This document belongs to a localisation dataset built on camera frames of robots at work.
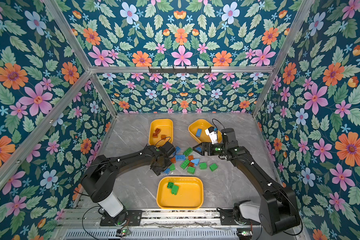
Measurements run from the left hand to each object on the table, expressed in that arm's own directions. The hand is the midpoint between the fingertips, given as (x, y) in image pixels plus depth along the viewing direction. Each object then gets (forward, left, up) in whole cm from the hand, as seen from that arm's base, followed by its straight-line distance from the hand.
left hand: (170, 165), depth 87 cm
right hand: (+3, -17, +14) cm, 22 cm away
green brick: (-12, -2, -6) cm, 14 cm away
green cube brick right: (0, -20, -4) cm, 20 cm away
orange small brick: (+29, +11, -3) cm, 31 cm away
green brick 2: (-2, -12, -3) cm, 13 cm away
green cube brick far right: (-1, -26, -4) cm, 26 cm away
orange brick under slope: (+2, -13, -3) cm, 13 cm away
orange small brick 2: (+26, +12, -4) cm, 29 cm away
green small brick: (-10, 0, -2) cm, 11 cm away
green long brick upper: (+11, -11, -5) cm, 16 cm away
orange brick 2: (+5, -1, -3) cm, 6 cm away
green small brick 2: (0, -1, -2) cm, 2 cm away
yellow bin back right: (+30, -19, -4) cm, 36 cm away
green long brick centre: (+2, -9, -3) cm, 9 cm away
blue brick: (+26, -19, -4) cm, 33 cm away
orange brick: (+24, +6, -3) cm, 24 cm away
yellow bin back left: (+29, +8, -4) cm, 31 cm away
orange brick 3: (+6, -12, -3) cm, 14 cm away
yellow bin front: (-15, -11, -6) cm, 20 cm away
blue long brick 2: (-2, +2, -3) cm, 4 cm away
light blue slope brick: (+3, -16, -3) cm, 16 cm away
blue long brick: (+6, -6, -3) cm, 9 cm away
